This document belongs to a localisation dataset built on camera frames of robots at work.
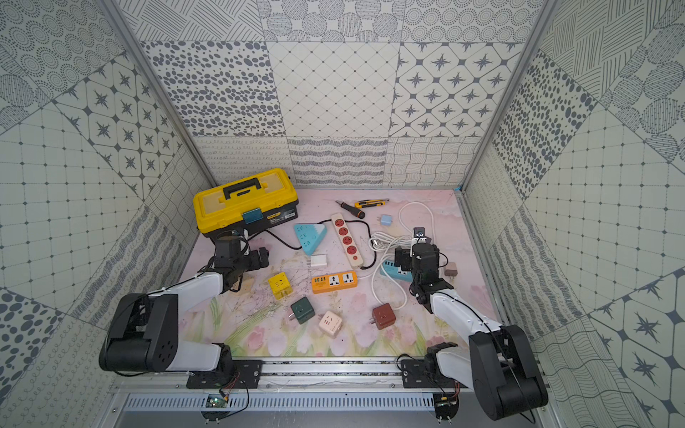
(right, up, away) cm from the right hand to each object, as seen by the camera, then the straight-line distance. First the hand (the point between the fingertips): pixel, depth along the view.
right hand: (415, 250), depth 90 cm
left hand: (-57, -1, +4) cm, 57 cm away
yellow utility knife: (-16, +17, +25) cm, 34 cm away
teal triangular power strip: (-38, +3, +12) cm, 40 cm away
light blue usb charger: (-8, +10, +20) cm, 23 cm away
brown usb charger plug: (+13, -8, +2) cm, 15 cm away
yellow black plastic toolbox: (-57, +16, +5) cm, 60 cm away
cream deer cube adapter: (-28, -20, -11) cm, 37 cm away
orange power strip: (-28, -11, 0) cm, 30 cm away
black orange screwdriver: (-22, +14, +22) cm, 34 cm away
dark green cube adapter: (-37, -17, -9) cm, 42 cm away
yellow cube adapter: (-46, -11, -4) cm, 47 cm away
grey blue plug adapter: (-2, +7, -13) cm, 15 cm away
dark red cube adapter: (-12, -19, -10) cm, 25 cm away
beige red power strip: (-24, +2, +11) cm, 26 cm away
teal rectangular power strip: (-6, -8, +3) cm, 11 cm away
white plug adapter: (-34, -5, +7) cm, 35 cm away
